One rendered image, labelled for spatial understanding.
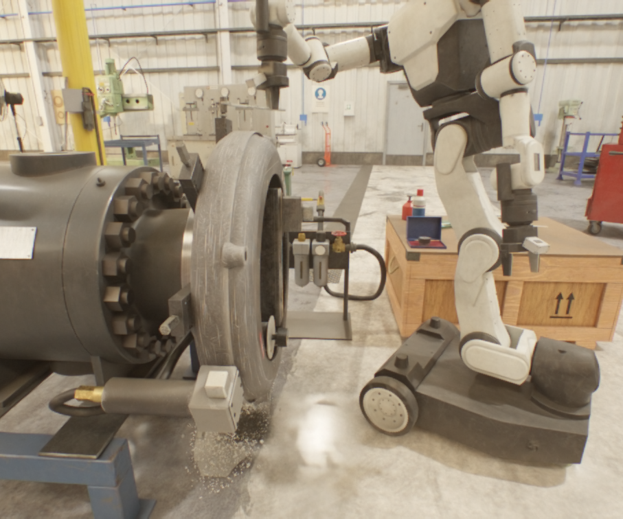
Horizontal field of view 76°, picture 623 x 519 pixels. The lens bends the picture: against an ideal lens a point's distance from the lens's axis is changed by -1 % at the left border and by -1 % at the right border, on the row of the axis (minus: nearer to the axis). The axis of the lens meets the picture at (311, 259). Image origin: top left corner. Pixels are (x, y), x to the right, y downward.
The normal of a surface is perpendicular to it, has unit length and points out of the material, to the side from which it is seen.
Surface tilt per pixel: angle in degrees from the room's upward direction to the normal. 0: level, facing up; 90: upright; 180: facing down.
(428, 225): 80
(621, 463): 0
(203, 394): 23
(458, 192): 110
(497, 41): 98
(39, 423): 0
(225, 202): 51
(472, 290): 114
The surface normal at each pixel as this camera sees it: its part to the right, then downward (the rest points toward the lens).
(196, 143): -0.34, 0.29
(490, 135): -0.43, 0.61
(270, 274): -0.06, 0.25
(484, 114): -0.57, 0.26
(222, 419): -0.06, 0.65
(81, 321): -0.06, 0.47
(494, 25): -0.87, 0.28
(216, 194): -0.03, -0.40
